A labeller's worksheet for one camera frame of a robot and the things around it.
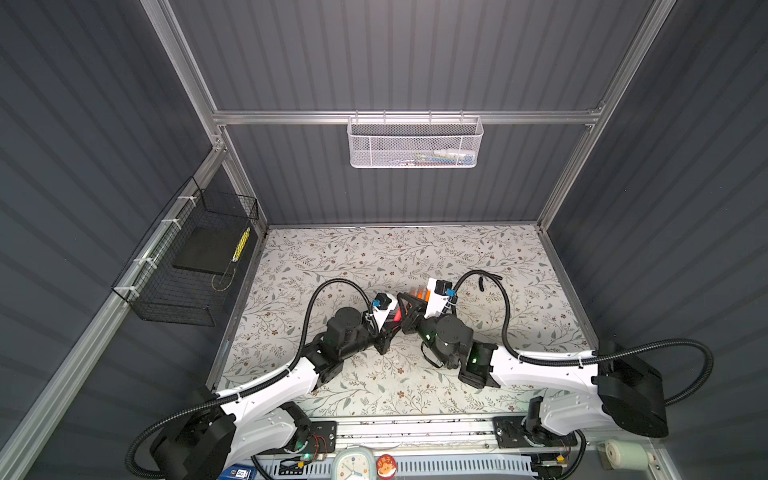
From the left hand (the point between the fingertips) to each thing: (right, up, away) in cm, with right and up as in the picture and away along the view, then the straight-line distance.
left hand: (401, 316), depth 78 cm
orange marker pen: (+5, +7, -9) cm, 13 cm away
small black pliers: (+29, +6, +25) cm, 38 cm away
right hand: (-1, +4, -5) cm, 7 cm away
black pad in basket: (-49, +18, -3) cm, 52 cm away
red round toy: (-4, -34, -8) cm, 35 cm away
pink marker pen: (-1, +1, -5) cm, 6 cm away
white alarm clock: (-11, -32, -9) cm, 35 cm away
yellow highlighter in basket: (-43, +19, +1) cm, 46 cm away
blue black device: (-37, -33, -11) cm, 51 cm away
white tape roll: (+48, -28, -13) cm, 57 cm away
